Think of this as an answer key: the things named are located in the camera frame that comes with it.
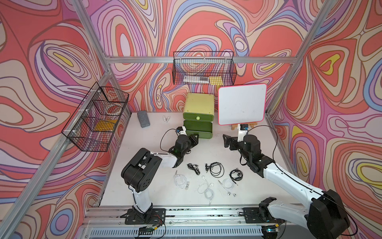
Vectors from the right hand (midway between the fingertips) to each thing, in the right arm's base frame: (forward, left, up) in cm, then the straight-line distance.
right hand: (231, 138), depth 83 cm
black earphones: (-9, +21, -17) cm, 29 cm away
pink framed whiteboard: (+29, -13, 0) cm, 32 cm away
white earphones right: (-19, +2, -18) cm, 27 cm away
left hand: (+6, +17, -5) cm, 19 cm away
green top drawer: (+16, +18, +2) cm, 24 cm away
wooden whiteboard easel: (+20, -21, -12) cm, 31 cm away
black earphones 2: (-10, +8, -18) cm, 22 cm away
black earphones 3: (-14, -3, -17) cm, 23 cm away
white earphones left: (-17, +30, -17) cm, 38 cm away
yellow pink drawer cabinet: (+27, +17, +4) cm, 32 cm away
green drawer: (+14, +18, -4) cm, 23 cm away
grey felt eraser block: (+31, +59, -13) cm, 68 cm away
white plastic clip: (+29, +43, -14) cm, 54 cm away
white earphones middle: (-21, +16, -18) cm, 32 cm away
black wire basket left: (+1, +73, +13) cm, 74 cm away
